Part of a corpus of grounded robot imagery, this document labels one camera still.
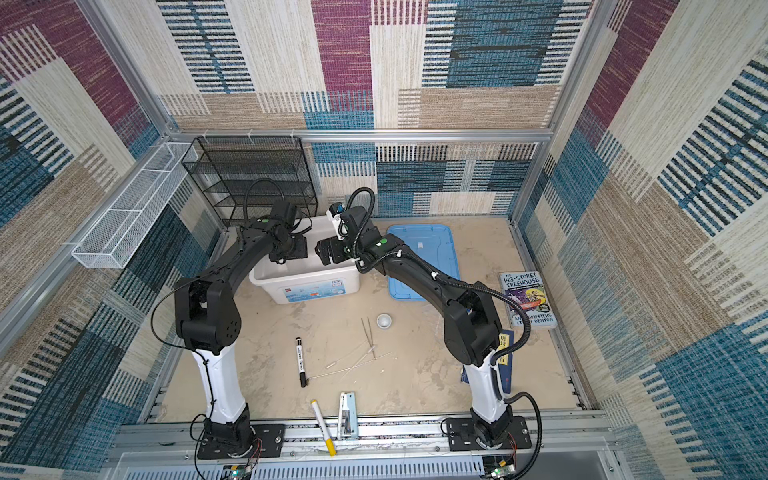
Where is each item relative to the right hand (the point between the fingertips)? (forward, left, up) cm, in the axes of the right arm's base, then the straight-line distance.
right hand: (331, 247), depth 85 cm
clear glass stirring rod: (-27, +2, -22) cm, 35 cm away
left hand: (+8, +13, -8) cm, 17 cm away
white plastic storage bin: (-6, +8, -7) cm, 12 cm away
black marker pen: (-26, +9, -20) cm, 34 cm away
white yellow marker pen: (-41, +1, -20) cm, 46 cm away
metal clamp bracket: (-39, -4, -19) cm, 44 cm away
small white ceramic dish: (-13, -14, -19) cm, 27 cm away
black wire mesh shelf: (+35, +34, -1) cm, 49 cm away
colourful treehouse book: (-3, -61, -20) cm, 64 cm away
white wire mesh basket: (-5, +48, +13) cm, 50 cm away
